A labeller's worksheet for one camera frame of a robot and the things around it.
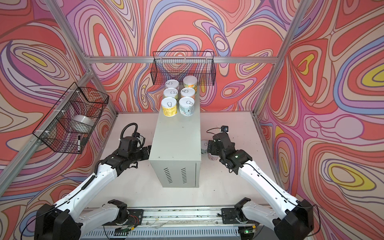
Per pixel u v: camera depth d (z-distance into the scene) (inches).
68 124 27.4
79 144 28.3
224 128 26.6
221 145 22.2
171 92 28.9
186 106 26.8
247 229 28.0
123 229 27.7
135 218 28.4
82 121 28.4
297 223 14.8
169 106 26.6
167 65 37.5
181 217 29.5
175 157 22.6
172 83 30.9
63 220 14.8
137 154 26.4
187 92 29.1
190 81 30.1
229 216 28.9
